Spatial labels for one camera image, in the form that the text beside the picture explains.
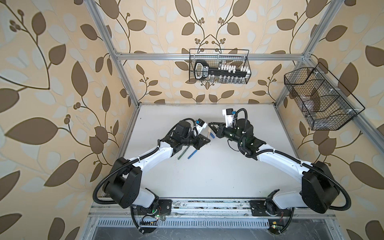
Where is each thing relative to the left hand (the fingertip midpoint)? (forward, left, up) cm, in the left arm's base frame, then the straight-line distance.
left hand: (209, 136), depth 80 cm
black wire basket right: (+12, -57, +16) cm, 60 cm away
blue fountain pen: (-1, +10, -19) cm, 21 cm away
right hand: (+2, 0, +6) cm, 6 cm away
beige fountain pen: (+1, 0, +4) cm, 4 cm away
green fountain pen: (-4, +18, -19) cm, 26 cm away
